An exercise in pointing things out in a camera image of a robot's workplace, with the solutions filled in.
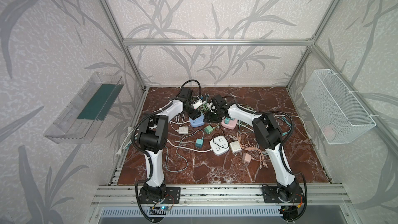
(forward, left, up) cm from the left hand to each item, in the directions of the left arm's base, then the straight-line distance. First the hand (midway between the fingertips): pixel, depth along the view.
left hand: (198, 106), depth 100 cm
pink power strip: (-11, -22, -4) cm, 25 cm away
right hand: (-5, -5, -4) cm, 8 cm away
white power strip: (-25, -13, -3) cm, 28 cm away
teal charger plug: (-23, -2, -4) cm, 24 cm away
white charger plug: (-25, -22, -4) cm, 34 cm away
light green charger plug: (-14, -7, -5) cm, 16 cm away
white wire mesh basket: (-24, -61, +28) cm, 71 cm away
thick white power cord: (-26, +4, -6) cm, 27 cm away
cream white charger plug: (-15, +9, -5) cm, 18 cm away
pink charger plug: (-31, -28, -5) cm, 42 cm away
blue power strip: (-9, 0, -4) cm, 10 cm away
